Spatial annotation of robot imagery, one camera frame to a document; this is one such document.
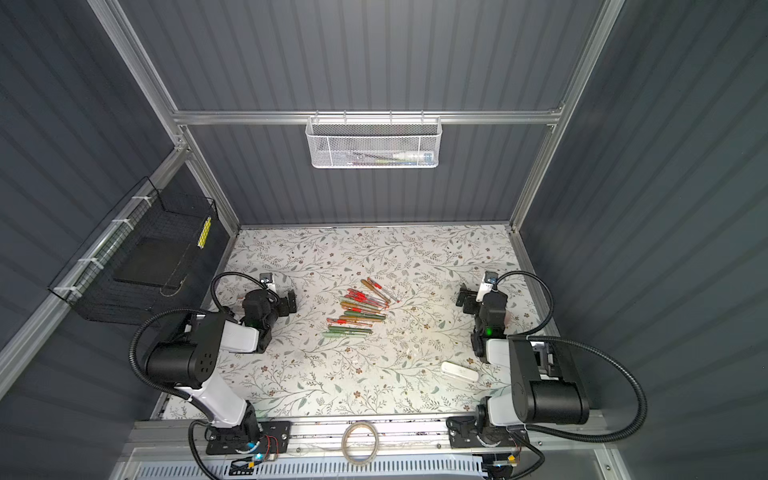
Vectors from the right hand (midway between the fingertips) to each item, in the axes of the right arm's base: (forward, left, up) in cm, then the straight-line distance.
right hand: (485, 287), depth 91 cm
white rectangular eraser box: (-23, +10, -7) cm, 26 cm away
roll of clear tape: (-39, +32, -8) cm, 52 cm away
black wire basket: (-4, +87, +21) cm, 89 cm away
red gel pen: (+4, +31, -10) cm, 33 cm away
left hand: (+1, +65, -5) cm, 66 cm away
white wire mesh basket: (+65, +37, +11) cm, 75 cm away
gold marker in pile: (-2, +39, -8) cm, 40 cm away
